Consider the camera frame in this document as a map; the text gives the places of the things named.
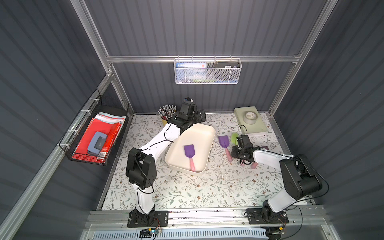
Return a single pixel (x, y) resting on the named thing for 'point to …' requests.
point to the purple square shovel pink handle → (224, 141)
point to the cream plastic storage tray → (201, 136)
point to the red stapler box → (109, 141)
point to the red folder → (101, 122)
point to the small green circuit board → (147, 233)
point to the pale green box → (259, 126)
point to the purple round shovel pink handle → (189, 151)
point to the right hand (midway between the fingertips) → (234, 152)
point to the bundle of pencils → (167, 111)
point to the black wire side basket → (99, 103)
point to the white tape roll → (250, 117)
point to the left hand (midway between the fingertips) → (200, 115)
